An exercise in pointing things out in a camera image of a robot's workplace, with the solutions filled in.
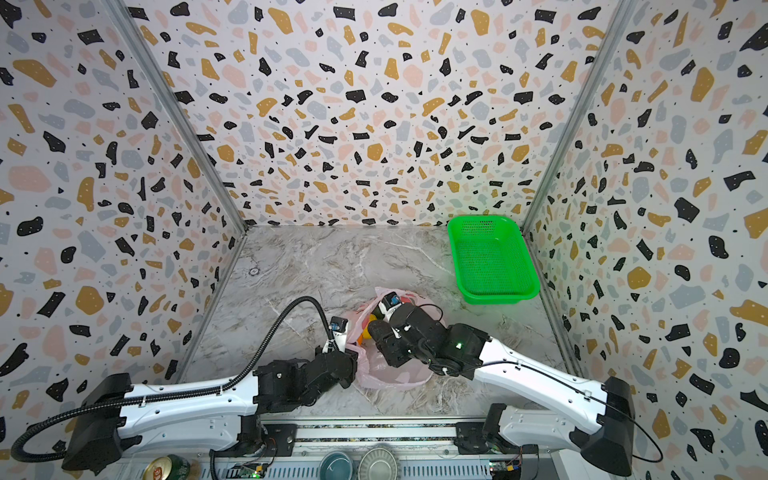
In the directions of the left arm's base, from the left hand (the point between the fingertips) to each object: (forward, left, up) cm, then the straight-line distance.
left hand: (360, 346), depth 75 cm
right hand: (0, -5, +6) cm, 8 cm away
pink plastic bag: (-1, -3, -12) cm, 13 cm away
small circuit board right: (-25, -35, -15) cm, 46 cm away
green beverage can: (-24, +38, -3) cm, 45 cm away
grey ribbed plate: (-24, -4, -13) cm, 27 cm away
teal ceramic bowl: (-24, +5, -13) cm, 27 cm away
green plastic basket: (+40, -46, -16) cm, 63 cm away
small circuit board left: (-24, +26, -14) cm, 38 cm away
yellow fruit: (+2, -2, +3) cm, 4 cm away
